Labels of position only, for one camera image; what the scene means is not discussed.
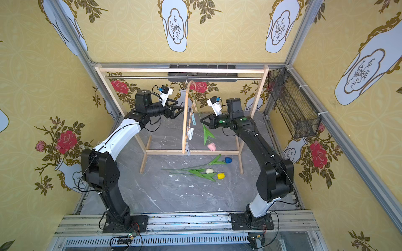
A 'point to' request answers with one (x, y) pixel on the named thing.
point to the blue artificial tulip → (214, 162)
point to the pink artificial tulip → (211, 146)
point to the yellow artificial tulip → (220, 175)
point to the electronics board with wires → (126, 239)
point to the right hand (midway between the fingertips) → (200, 122)
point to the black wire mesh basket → (302, 118)
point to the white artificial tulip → (208, 170)
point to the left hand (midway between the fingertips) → (182, 105)
